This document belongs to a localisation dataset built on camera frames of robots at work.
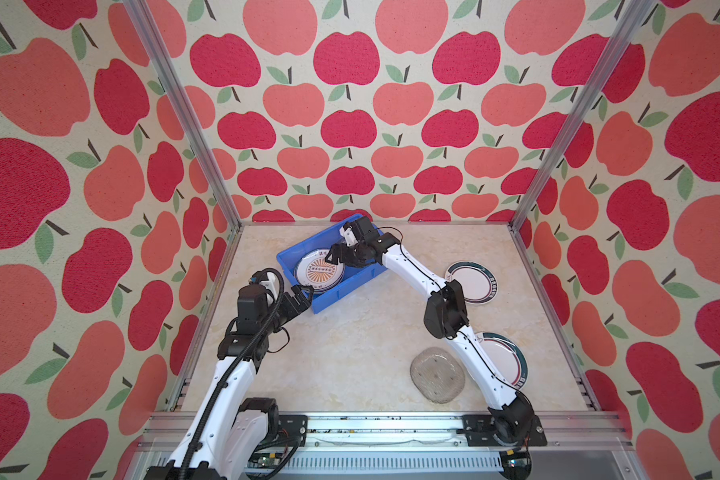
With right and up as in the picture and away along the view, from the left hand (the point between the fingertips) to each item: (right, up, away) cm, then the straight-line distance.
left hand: (308, 296), depth 80 cm
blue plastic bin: (+12, +4, +14) cm, 19 cm away
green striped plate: (+56, +2, +25) cm, 61 cm away
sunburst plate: (-2, +5, +23) cm, 24 cm away
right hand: (+6, +10, +20) cm, 23 cm away
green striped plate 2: (+57, -19, +7) cm, 61 cm away
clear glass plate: (+36, -23, +4) cm, 43 cm away
